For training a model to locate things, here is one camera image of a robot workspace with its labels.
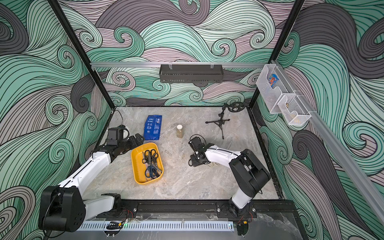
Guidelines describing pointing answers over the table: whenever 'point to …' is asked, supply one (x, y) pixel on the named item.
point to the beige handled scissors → (210, 165)
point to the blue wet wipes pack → (152, 127)
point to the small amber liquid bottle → (180, 131)
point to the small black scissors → (152, 172)
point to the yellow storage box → (138, 167)
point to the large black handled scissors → (149, 154)
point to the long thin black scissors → (144, 161)
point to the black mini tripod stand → (234, 107)
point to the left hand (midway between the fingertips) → (138, 139)
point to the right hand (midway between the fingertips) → (199, 160)
